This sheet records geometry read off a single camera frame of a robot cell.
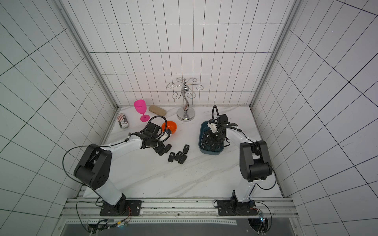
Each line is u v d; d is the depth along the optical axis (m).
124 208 0.70
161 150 0.83
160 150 0.83
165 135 0.83
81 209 0.75
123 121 1.07
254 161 0.48
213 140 0.83
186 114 1.14
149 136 0.72
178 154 0.92
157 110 1.15
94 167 0.46
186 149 0.95
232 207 0.71
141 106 1.00
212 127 0.88
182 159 0.90
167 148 0.96
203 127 1.01
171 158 0.90
